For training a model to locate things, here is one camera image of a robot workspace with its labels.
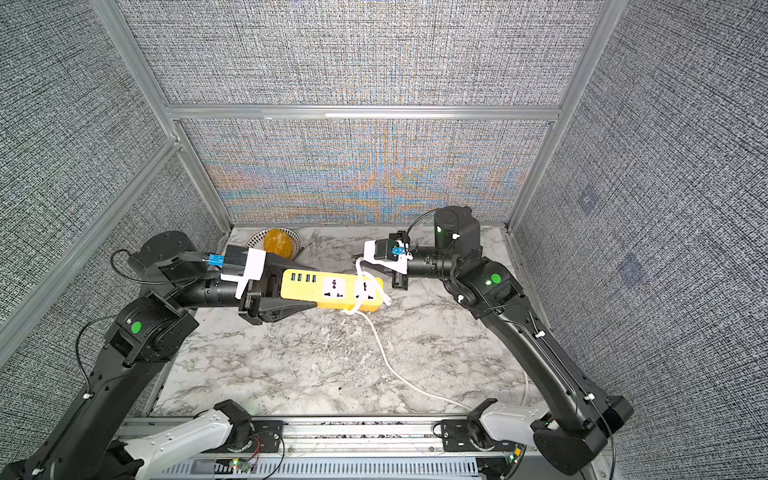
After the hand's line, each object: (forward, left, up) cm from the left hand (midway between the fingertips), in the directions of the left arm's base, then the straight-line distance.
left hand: (318, 285), depth 45 cm
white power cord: (+17, -3, -41) cm, 44 cm away
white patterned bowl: (+51, +21, -47) cm, 72 cm away
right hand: (+11, -6, -4) cm, 13 cm away
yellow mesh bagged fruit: (+47, +25, -42) cm, 68 cm away
